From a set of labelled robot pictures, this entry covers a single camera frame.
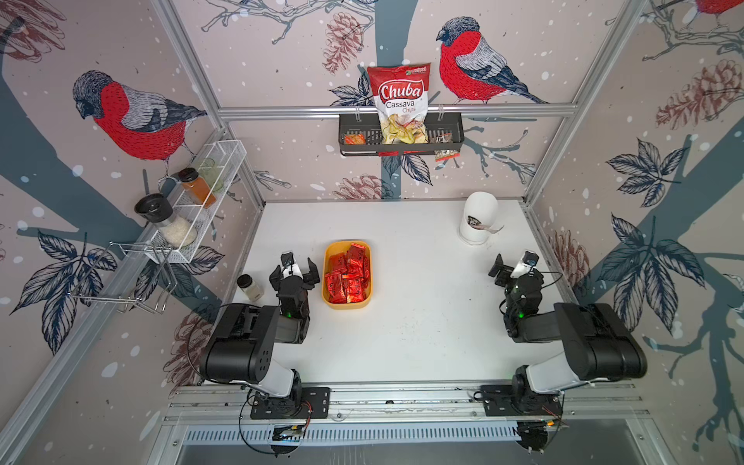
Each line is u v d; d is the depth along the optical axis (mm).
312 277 837
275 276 792
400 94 814
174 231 655
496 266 833
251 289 880
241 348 449
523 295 681
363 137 936
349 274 931
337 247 1031
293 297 684
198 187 715
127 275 583
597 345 451
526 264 763
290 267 771
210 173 755
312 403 729
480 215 1076
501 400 728
